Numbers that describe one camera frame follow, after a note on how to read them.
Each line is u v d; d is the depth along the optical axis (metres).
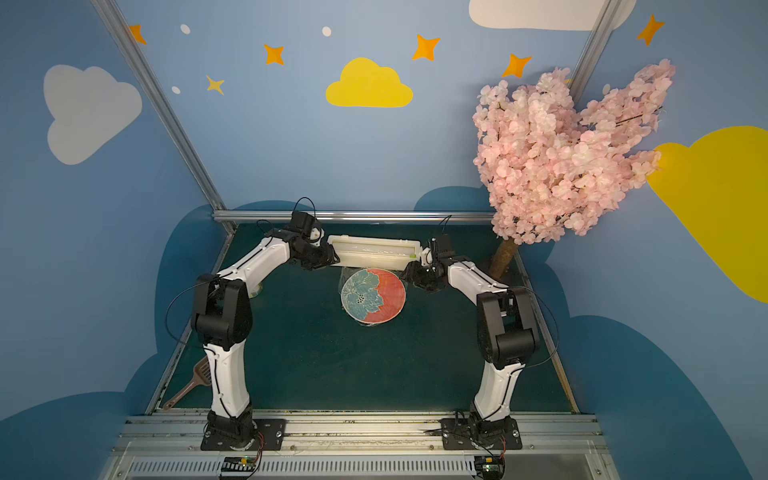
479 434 0.66
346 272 1.07
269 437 0.74
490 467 0.73
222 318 0.54
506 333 0.51
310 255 0.85
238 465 0.73
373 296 1.01
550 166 0.65
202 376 0.83
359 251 1.03
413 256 1.04
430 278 0.84
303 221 0.80
